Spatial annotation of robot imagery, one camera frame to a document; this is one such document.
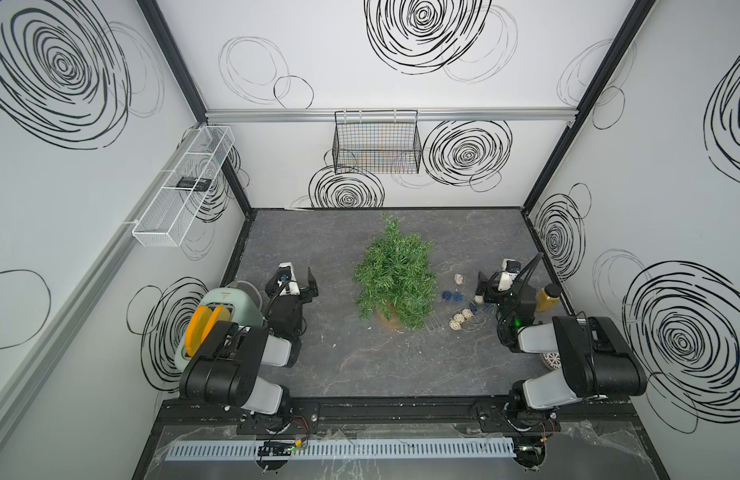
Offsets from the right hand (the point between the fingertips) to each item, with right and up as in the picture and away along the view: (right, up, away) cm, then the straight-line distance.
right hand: (499, 274), depth 91 cm
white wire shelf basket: (-89, +17, -18) cm, 93 cm away
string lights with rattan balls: (-8, -13, 0) cm, 15 cm away
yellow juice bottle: (+12, -6, -4) cm, 14 cm away
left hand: (-63, +2, -4) cm, 63 cm away
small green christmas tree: (-34, +3, -24) cm, 42 cm away
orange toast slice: (-74, -6, -23) cm, 78 cm away
